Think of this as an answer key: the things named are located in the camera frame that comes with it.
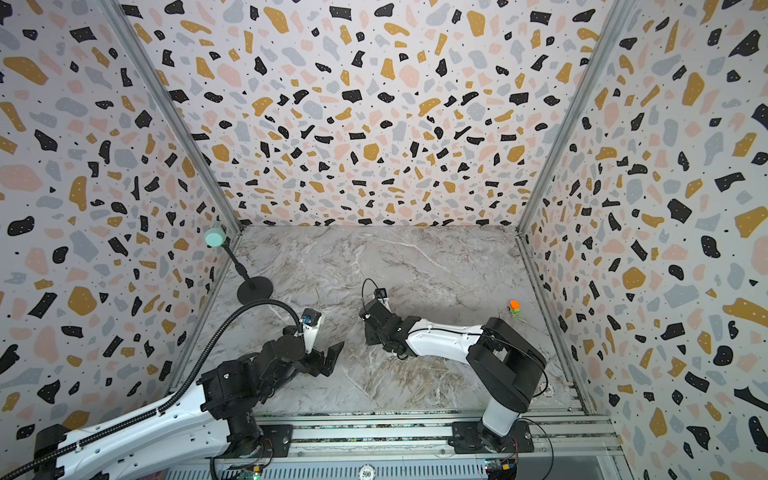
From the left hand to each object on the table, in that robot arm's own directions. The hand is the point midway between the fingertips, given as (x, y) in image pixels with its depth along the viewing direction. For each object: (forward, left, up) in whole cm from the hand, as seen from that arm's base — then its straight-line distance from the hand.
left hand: (333, 334), depth 73 cm
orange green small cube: (+16, -54, -16) cm, 59 cm away
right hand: (+9, -8, -12) cm, 17 cm away
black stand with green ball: (+24, +33, -16) cm, 44 cm away
